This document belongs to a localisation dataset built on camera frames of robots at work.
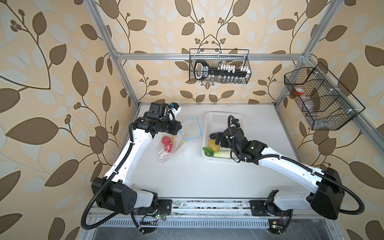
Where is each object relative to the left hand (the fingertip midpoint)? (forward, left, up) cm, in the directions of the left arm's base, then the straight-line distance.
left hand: (181, 125), depth 76 cm
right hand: (-2, -23, -7) cm, 24 cm away
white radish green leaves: (-6, -15, -19) cm, 25 cm away
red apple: (+3, +12, -20) cm, 24 cm away
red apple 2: (-3, +9, -19) cm, 22 cm away
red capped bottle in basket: (+19, -63, +8) cm, 67 cm away
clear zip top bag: (+2, -5, -7) cm, 9 cm away
